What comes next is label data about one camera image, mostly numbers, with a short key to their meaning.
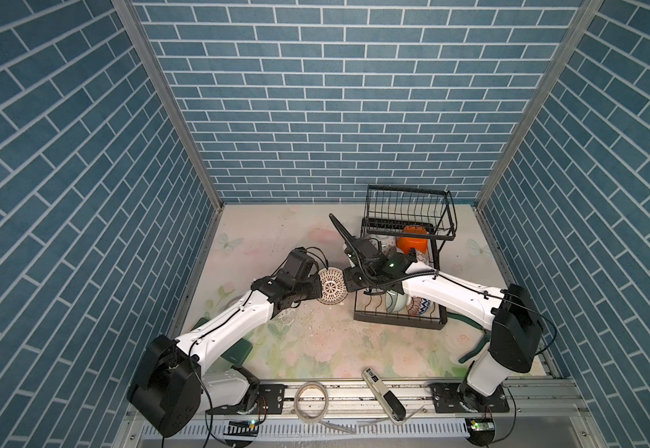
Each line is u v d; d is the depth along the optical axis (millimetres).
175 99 887
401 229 1001
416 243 1008
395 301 825
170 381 399
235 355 806
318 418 706
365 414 728
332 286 848
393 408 687
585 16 710
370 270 620
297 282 629
